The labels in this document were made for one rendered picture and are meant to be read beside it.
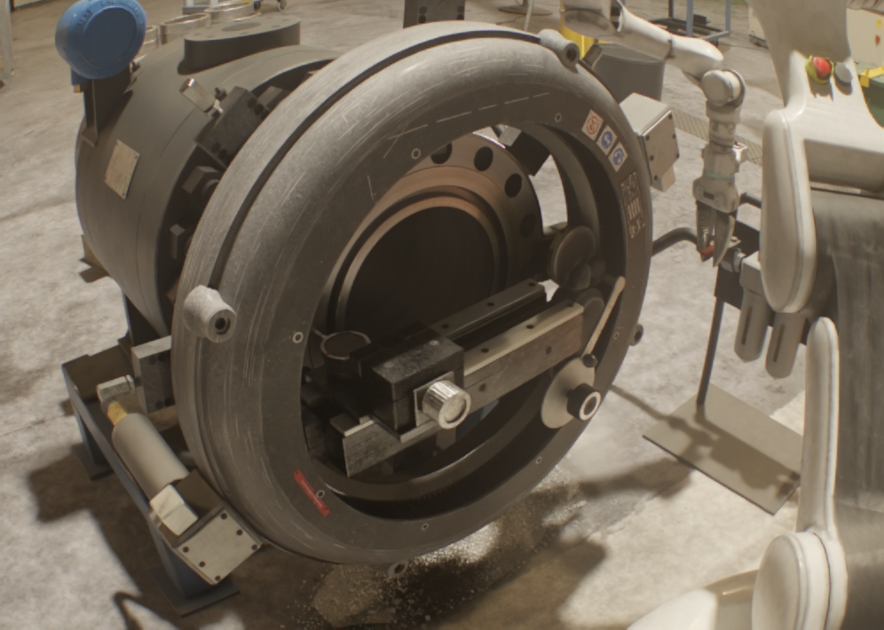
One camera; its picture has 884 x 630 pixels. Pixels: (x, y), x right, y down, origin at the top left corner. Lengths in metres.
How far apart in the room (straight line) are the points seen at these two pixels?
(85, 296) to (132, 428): 1.48
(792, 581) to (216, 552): 0.67
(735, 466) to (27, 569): 1.57
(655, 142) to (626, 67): 2.43
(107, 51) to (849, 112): 1.18
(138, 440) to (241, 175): 0.45
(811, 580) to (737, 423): 1.20
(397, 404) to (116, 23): 0.86
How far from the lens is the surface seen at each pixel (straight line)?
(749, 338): 1.75
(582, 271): 1.19
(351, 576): 1.54
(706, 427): 1.94
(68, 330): 2.45
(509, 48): 0.95
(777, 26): 1.07
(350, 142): 0.82
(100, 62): 1.43
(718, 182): 1.55
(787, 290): 0.92
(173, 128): 1.24
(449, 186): 1.11
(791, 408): 2.10
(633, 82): 3.70
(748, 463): 1.86
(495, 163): 1.14
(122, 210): 1.31
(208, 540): 0.99
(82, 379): 1.70
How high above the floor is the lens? 1.15
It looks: 30 degrees down
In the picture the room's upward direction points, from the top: straight up
